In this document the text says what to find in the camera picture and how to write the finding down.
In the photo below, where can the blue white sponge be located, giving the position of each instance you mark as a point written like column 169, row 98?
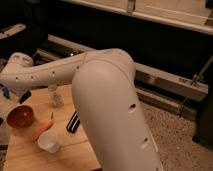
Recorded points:
column 6, row 92

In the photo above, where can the black office chair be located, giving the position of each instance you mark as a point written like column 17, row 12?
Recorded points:
column 19, row 32

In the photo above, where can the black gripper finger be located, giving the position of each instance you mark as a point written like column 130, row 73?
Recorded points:
column 25, row 97

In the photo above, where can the wooden table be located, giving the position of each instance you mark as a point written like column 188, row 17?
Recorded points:
column 75, row 153

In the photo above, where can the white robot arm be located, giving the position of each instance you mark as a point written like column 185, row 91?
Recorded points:
column 105, row 99

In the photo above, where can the black white striped eraser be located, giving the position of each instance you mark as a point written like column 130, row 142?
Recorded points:
column 73, row 123

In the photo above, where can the orange carrot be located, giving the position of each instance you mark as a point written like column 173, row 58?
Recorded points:
column 45, row 126

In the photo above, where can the clear plastic bottle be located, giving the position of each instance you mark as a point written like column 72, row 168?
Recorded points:
column 55, row 96

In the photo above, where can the white paper cup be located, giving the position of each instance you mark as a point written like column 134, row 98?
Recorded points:
column 48, row 141

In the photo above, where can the orange ceramic bowl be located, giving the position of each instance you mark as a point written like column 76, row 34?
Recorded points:
column 21, row 117

